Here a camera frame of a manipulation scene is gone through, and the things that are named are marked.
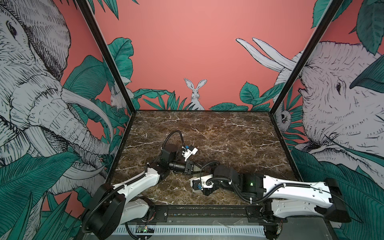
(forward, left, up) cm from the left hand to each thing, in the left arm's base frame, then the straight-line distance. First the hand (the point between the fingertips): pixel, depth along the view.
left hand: (202, 171), depth 70 cm
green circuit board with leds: (-20, +28, -18) cm, 39 cm away
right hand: (-1, +3, +4) cm, 5 cm away
